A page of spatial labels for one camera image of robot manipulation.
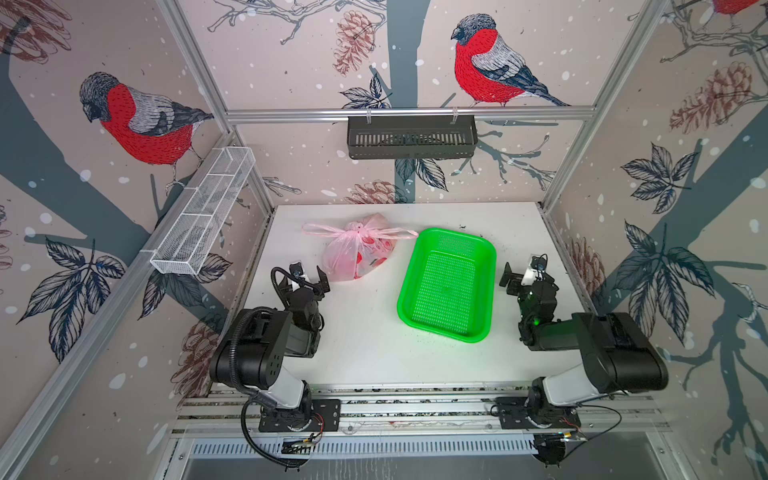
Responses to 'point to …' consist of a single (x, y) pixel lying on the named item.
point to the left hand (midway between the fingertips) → (306, 265)
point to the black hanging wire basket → (412, 137)
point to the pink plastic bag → (363, 244)
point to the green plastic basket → (448, 288)
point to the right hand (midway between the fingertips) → (525, 263)
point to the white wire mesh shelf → (207, 201)
